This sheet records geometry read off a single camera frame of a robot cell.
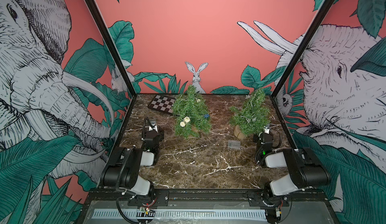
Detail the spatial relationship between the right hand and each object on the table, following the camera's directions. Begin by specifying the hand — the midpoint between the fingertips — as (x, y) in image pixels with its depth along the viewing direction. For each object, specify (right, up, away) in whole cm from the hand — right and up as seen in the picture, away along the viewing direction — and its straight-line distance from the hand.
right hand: (262, 126), depth 92 cm
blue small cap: (-35, +8, -13) cm, 38 cm away
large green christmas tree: (-44, +10, -18) cm, 48 cm away
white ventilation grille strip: (-21, -40, -22) cm, 50 cm away
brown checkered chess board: (-67, +15, +19) cm, 71 cm away
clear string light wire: (-11, +6, -15) cm, 19 cm away
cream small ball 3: (-40, +16, -14) cm, 45 cm away
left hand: (-68, +1, 0) cm, 68 cm away
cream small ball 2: (-48, +3, -14) cm, 50 cm away
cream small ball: (-46, +6, -15) cm, 49 cm away
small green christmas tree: (-12, +8, -17) cm, 22 cm away
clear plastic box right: (-17, -12, +2) cm, 21 cm away
